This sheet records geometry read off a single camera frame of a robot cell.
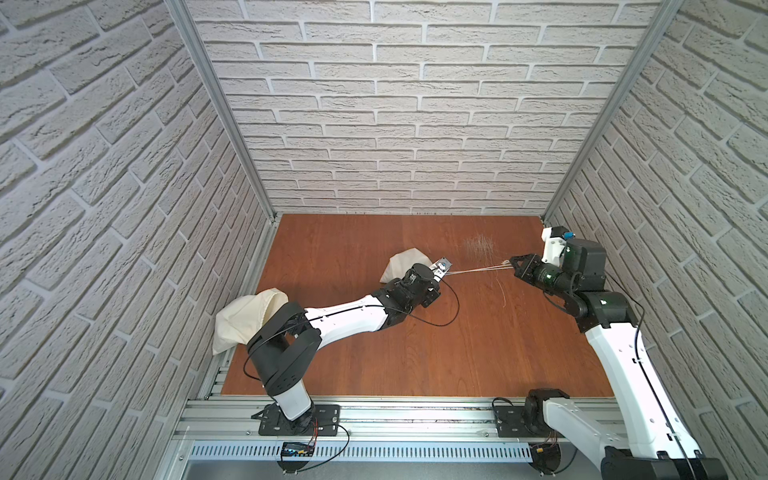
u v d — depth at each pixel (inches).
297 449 28.3
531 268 24.5
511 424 29.0
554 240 25.2
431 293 29.4
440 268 28.0
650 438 14.8
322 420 29.1
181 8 27.3
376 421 29.8
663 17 27.4
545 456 27.2
